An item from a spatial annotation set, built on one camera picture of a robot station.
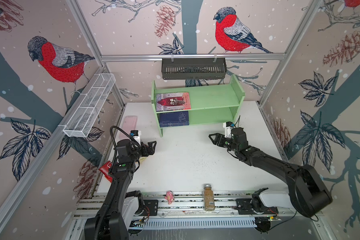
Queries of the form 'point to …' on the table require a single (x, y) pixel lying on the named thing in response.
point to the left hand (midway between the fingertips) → (148, 142)
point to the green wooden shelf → (209, 104)
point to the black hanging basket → (176, 68)
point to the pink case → (129, 123)
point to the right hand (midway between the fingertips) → (211, 138)
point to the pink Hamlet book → (173, 101)
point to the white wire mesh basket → (89, 105)
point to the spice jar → (208, 200)
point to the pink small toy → (169, 197)
